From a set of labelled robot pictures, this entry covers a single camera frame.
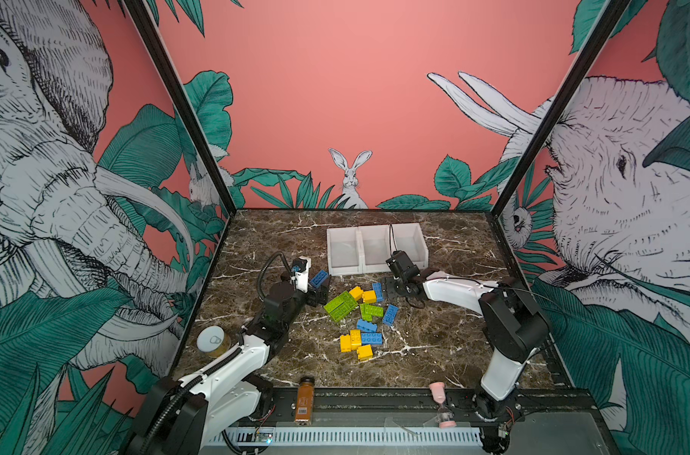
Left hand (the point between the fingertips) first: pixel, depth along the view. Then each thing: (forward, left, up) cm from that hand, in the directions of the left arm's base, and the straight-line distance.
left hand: (317, 268), depth 82 cm
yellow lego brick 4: (-16, -11, -16) cm, 25 cm away
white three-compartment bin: (+15, -15, -12) cm, 24 cm away
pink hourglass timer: (-37, -33, -16) cm, 52 cm away
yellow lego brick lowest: (-20, -14, -16) cm, 29 cm away
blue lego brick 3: (-8, -23, -17) cm, 29 cm away
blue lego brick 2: (+1, -19, -15) cm, 25 cm away
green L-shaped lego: (-7, -16, -16) cm, 24 cm away
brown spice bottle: (-32, +3, -13) cm, 35 cm away
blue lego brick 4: (-12, -13, -15) cm, 23 cm away
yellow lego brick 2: (-2, -16, -15) cm, 22 cm away
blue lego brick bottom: (-16, -16, -16) cm, 27 cm away
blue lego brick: (+6, +1, -16) cm, 17 cm away
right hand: (+2, -23, -14) cm, 27 cm away
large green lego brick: (-4, -7, -17) cm, 19 cm away
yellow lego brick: (-1, -12, -15) cm, 19 cm away
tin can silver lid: (-16, +30, -12) cm, 36 cm away
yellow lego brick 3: (-17, -8, -16) cm, 25 cm away
